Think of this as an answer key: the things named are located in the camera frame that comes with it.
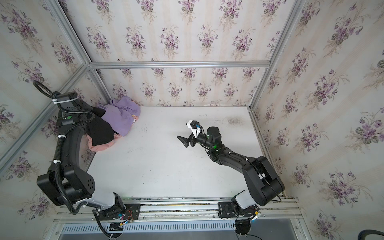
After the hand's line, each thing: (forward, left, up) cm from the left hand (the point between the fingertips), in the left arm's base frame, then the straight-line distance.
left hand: (77, 103), depth 74 cm
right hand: (-8, -53, -12) cm, 55 cm away
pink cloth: (-9, -5, -27) cm, 29 cm away
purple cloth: (+18, -5, -26) cm, 33 cm away
